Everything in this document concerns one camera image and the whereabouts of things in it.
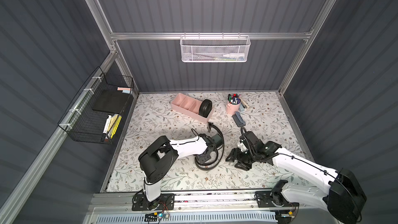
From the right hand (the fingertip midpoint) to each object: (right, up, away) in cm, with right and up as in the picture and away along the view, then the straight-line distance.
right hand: (230, 162), depth 78 cm
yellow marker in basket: (-54, +19, -8) cm, 58 cm away
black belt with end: (-17, -2, +7) cm, 19 cm away
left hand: (-16, 0, +10) cm, 19 cm away
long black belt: (-13, +28, +18) cm, 36 cm away
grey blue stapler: (+9, +20, +22) cm, 30 cm away
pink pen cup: (+6, +30, +21) cm, 38 cm away
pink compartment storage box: (-24, +28, +34) cm, 51 cm away
